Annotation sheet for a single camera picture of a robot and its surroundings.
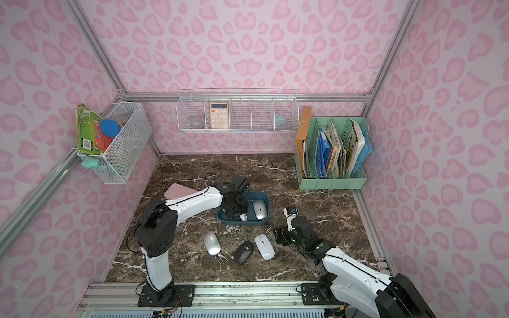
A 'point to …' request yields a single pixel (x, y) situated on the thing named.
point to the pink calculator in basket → (219, 116)
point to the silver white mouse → (260, 209)
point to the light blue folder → (366, 150)
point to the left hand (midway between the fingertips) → (247, 208)
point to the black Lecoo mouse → (242, 252)
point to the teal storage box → (223, 219)
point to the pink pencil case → (175, 191)
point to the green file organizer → (334, 145)
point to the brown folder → (303, 125)
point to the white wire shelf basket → (238, 110)
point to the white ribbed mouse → (243, 216)
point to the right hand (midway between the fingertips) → (279, 227)
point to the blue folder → (323, 150)
